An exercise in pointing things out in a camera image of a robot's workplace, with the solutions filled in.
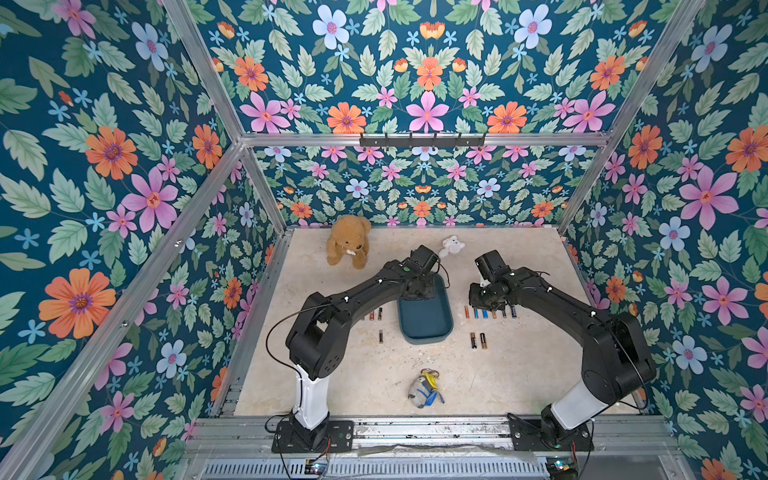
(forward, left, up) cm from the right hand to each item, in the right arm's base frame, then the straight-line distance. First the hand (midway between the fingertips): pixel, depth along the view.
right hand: (473, 300), depth 90 cm
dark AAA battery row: (0, -11, -8) cm, 14 cm away
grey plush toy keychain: (-25, +15, -3) cm, 30 cm away
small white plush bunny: (+27, +5, -5) cm, 28 cm away
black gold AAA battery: (-1, +29, -7) cm, 30 cm away
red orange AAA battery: (0, +1, -8) cm, 8 cm away
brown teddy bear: (+17, +40, +10) cm, 44 cm away
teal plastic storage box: (-6, +14, -3) cm, 16 cm away
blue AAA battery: (-1, -2, -8) cm, 9 cm away
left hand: (+3, +13, +2) cm, 13 cm away
